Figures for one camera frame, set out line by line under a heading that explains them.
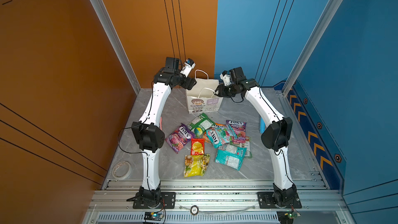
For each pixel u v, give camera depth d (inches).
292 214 27.4
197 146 35.2
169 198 29.2
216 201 29.7
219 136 35.1
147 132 21.0
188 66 29.9
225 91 31.8
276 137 23.6
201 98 32.7
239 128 38.0
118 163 33.4
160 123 40.0
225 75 32.6
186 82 30.4
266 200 28.5
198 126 38.0
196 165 31.8
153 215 27.9
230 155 33.4
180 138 35.9
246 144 36.0
